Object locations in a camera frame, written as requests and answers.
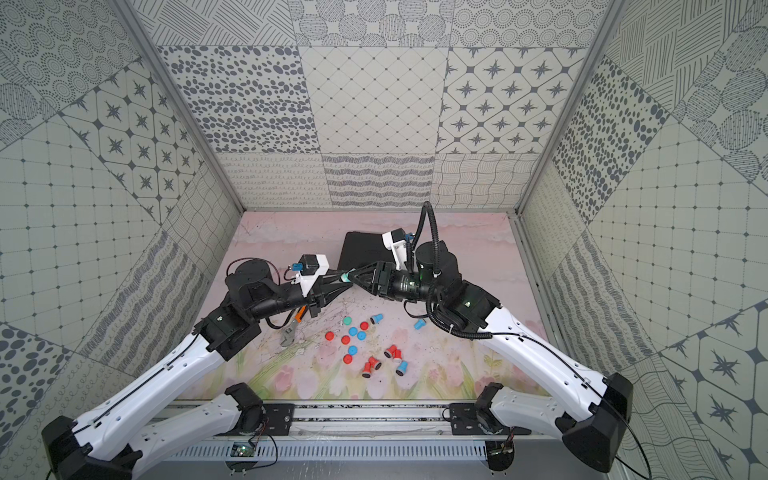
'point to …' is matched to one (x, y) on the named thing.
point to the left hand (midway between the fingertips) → (352, 281)
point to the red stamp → (394, 352)
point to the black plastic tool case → (361, 249)
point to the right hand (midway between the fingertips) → (354, 282)
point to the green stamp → (345, 277)
